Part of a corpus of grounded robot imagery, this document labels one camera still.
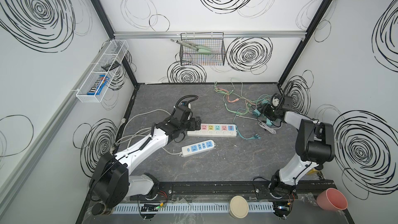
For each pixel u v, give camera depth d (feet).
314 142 1.60
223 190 2.47
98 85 2.26
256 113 3.23
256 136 3.00
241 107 3.47
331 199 2.08
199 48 3.01
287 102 2.50
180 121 2.04
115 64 2.65
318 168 2.37
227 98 3.66
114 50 2.99
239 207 2.14
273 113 2.85
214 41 3.07
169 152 2.84
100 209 2.01
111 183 1.32
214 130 3.02
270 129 3.01
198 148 2.78
